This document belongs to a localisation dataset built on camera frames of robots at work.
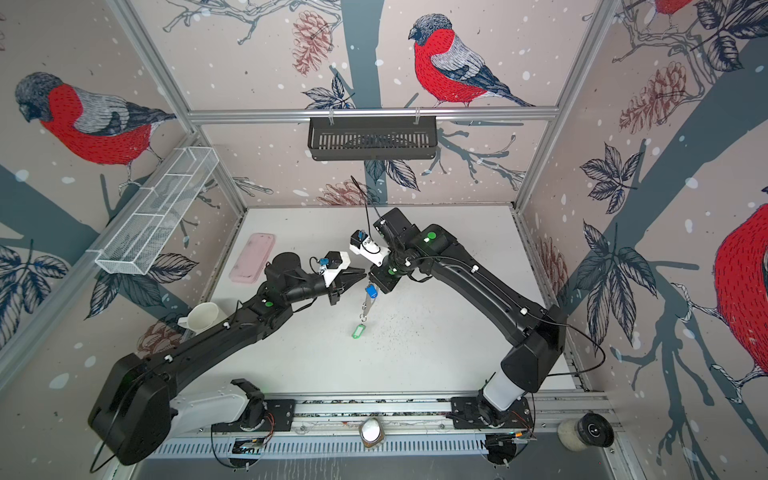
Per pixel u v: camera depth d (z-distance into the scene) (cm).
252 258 104
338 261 62
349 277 71
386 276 63
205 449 70
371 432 63
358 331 82
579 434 63
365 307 79
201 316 82
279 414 73
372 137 107
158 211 78
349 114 95
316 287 65
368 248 62
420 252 50
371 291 75
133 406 40
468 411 73
